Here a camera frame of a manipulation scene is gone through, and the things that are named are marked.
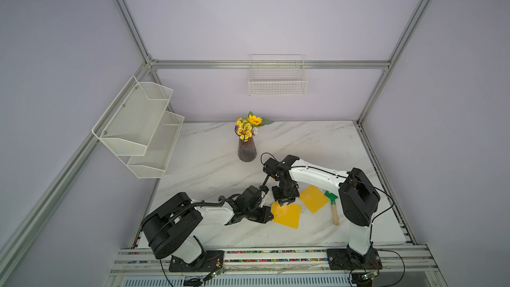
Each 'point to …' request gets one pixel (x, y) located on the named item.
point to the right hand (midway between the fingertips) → (286, 205)
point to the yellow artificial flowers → (246, 127)
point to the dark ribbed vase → (247, 151)
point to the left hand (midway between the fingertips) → (272, 219)
